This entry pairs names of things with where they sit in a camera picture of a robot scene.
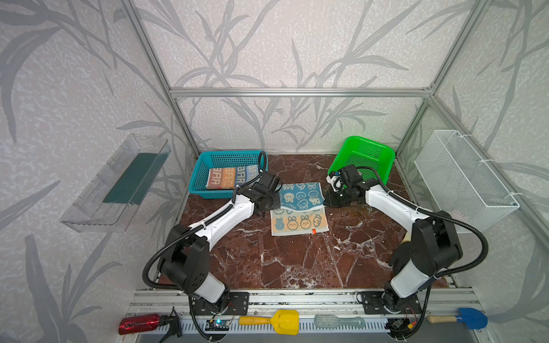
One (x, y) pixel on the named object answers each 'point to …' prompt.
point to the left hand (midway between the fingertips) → (277, 195)
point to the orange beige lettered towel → (229, 178)
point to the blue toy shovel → (472, 319)
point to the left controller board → (217, 325)
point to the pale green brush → (325, 321)
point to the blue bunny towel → (302, 210)
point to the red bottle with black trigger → (143, 323)
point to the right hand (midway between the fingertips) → (324, 196)
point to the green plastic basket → (369, 157)
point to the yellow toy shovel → (285, 321)
